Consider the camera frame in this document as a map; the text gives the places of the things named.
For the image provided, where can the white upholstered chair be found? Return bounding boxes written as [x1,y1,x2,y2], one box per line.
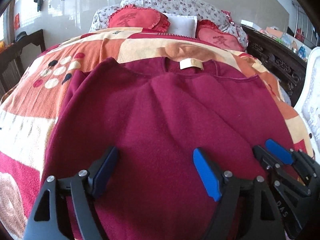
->
[293,47,320,161]

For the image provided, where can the white pillow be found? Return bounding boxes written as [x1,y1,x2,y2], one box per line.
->
[162,12,198,38]

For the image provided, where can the metal rack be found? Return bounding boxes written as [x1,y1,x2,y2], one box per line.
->
[291,1,316,48]

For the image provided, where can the floral patterned pillows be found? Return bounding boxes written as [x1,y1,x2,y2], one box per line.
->
[89,0,249,52]

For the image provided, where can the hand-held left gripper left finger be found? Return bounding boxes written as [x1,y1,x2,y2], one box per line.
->
[24,146,119,240]

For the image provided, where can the dark wooden side cabinet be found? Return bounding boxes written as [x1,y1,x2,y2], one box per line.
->
[0,29,46,98]

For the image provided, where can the carved dark wooden cabinet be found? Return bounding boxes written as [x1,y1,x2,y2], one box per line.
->
[241,25,310,105]

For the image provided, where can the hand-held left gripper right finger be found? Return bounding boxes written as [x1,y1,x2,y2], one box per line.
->
[193,147,285,240]

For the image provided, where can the maroon knit sweater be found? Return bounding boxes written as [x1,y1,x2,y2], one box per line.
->
[41,57,300,240]

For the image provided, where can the red heart-shaped pillow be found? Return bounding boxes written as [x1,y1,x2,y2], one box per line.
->
[108,5,171,33]
[195,20,245,52]

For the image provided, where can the red orange printed blanket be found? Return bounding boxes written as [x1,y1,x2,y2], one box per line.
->
[0,27,315,240]

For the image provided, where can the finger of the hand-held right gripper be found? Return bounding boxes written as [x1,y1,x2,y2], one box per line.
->
[252,145,309,239]
[265,139,320,188]

